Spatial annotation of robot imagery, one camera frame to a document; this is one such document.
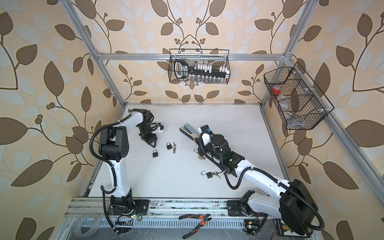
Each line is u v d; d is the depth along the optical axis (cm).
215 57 91
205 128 66
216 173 86
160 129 93
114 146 56
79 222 68
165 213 74
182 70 85
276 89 87
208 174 85
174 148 96
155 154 94
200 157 91
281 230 68
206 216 72
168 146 97
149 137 87
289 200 40
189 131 101
